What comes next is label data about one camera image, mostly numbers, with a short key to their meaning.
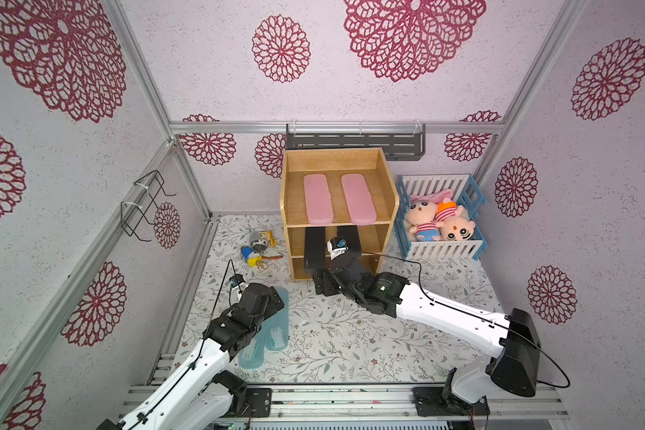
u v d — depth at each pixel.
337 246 0.66
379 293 0.52
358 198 0.80
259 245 1.03
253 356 0.81
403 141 0.95
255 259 1.00
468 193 1.13
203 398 0.58
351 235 0.91
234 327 0.56
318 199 0.80
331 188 0.84
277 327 0.86
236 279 0.70
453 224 0.99
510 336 0.42
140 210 0.76
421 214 1.01
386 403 0.75
